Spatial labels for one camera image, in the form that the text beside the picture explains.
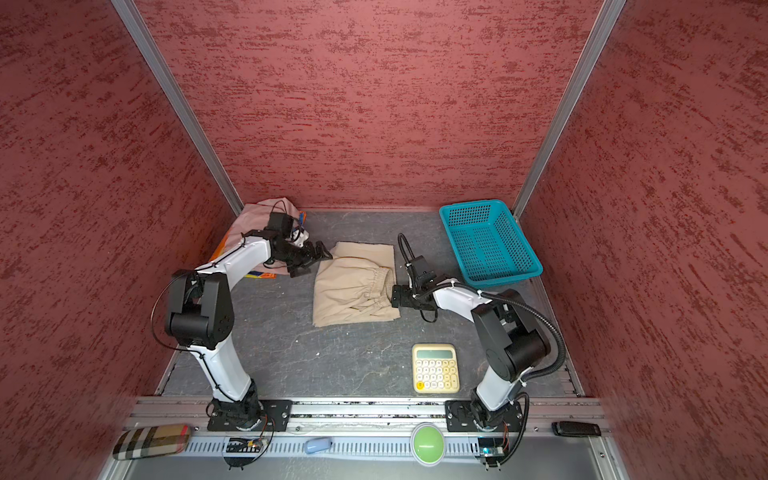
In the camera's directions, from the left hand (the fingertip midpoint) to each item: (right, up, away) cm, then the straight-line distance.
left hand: (322, 266), depth 94 cm
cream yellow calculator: (+35, -27, -14) cm, 46 cm away
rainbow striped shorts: (-41, +3, +11) cm, 43 cm away
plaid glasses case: (-34, -38, -26) cm, 57 cm away
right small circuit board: (+47, -42, -23) cm, 67 cm away
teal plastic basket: (+60, +8, +18) cm, 63 cm away
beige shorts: (+11, -6, +1) cm, 12 cm away
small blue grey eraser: (+5, -40, -24) cm, 47 cm away
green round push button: (+31, -40, -24) cm, 56 cm away
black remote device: (+68, -38, -22) cm, 81 cm away
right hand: (+26, -13, -1) cm, 29 cm away
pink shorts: (-28, +17, +13) cm, 35 cm away
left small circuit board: (-14, -42, -22) cm, 50 cm away
